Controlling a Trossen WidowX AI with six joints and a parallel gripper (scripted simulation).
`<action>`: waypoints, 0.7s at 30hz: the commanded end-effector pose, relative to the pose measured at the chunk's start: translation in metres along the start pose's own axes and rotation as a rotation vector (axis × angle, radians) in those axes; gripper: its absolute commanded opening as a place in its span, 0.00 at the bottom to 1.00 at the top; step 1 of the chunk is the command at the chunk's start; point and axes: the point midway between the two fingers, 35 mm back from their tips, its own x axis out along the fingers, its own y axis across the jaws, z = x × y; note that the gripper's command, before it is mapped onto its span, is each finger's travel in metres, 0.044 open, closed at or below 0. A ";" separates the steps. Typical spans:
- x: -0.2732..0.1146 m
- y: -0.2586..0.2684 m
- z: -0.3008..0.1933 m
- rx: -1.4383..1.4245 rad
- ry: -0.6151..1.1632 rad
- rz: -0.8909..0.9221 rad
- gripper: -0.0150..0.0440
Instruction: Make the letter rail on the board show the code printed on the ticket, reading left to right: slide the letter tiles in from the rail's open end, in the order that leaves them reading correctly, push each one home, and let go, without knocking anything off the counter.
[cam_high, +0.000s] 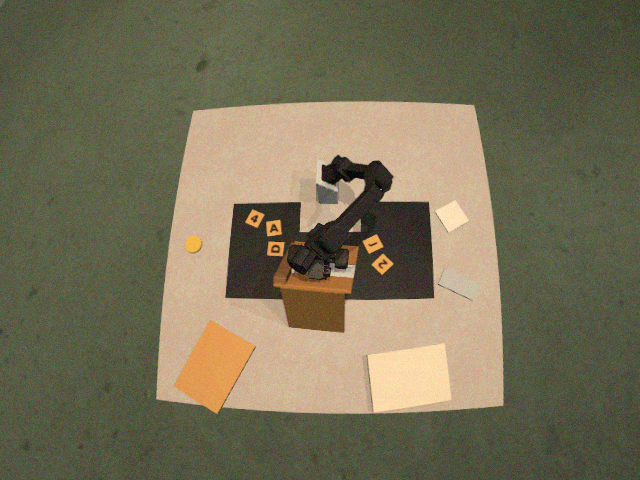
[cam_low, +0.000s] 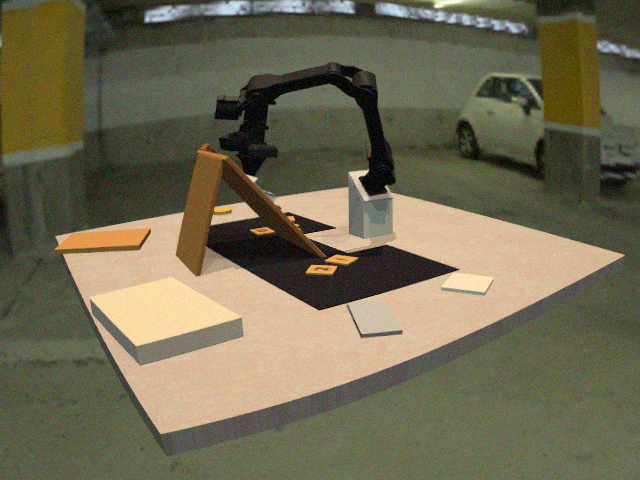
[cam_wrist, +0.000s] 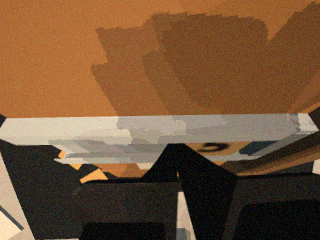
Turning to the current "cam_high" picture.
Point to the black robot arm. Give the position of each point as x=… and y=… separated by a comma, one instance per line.
x=331, y=236

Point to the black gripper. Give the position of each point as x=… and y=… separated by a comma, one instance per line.
x=340, y=259

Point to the orange flat rectangular card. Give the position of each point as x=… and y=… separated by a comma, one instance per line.
x=214, y=366

